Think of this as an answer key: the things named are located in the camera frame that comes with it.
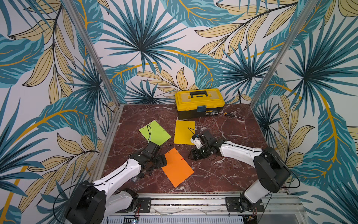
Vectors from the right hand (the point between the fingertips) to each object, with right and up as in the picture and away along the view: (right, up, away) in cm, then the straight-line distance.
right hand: (191, 156), depth 87 cm
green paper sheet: (-26, +13, +16) cm, 33 cm away
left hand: (-18, -5, -4) cm, 19 cm away
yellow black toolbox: (+7, +35, +14) cm, 38 cm away
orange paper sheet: (-9, -8, -1) cm, 12 cm away
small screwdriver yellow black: (+34, +27, +27) cm, 50 cm away
